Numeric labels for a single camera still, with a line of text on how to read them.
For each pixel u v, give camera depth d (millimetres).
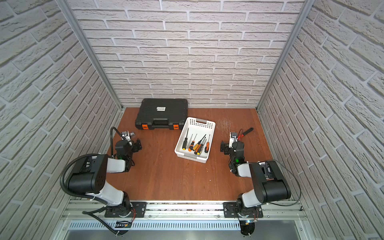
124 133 812
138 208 741
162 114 1080
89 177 456
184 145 949
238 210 670
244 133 1037
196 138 1005
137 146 858
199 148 942
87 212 641
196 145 971
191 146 952
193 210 757
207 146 967
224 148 852
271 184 443
